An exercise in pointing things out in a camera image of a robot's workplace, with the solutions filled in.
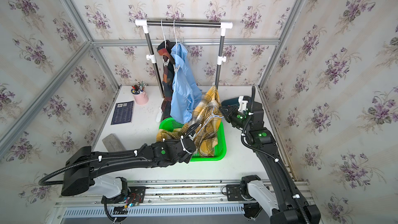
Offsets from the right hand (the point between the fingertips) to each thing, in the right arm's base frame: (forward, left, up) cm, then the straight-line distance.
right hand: (222, 108), depth 71 cm
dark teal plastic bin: (+26, -11, -26) cm, 38 cm away
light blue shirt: (+13, +17, 0) cm, 22 cm away
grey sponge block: (-8, +60, -25) cm, 66 cm away
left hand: (-13, +14, -18) cm, 26 cm away
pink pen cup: (+25, +52, -20) cm, 61 cm away
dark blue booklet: (+16, +64, -27) cm, 71 cm away
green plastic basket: (-10, -1, -27) cm, 29 cm away
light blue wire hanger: (+3, +3, -10) cm, 11 cm away
